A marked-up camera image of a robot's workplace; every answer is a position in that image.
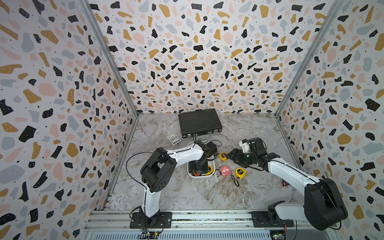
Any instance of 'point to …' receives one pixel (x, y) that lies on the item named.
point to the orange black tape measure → (196, 174)
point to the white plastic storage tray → (211, 163)
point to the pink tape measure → (225, 170)
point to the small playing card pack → (174, 139)
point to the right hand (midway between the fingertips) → (230, 158)
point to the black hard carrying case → (199, 122)
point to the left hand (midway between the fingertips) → (202, 172)
